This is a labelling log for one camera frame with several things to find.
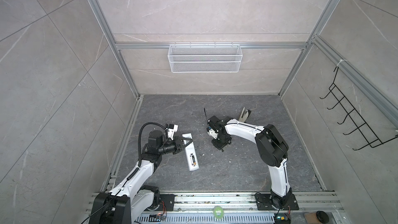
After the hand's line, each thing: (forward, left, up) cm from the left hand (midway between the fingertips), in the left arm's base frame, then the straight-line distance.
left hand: (191, 139), depth 77 cm
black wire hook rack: (-12, -71, +18) cm, 74 cm away
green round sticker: (-30, -12, -16) cm, 36 cm away
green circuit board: (-34, -41, -16) cm, 56 cm away
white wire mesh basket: (+52, -9, +13) cm, 54 cm away
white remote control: (-6, 0, -2) cm, 7 cm away
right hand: (+5, -17, -17) cm, 24 cm away
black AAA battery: (-10, -1, -2) cm, 10 cm away
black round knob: (-34, -59, -13) cm, 69 cm away
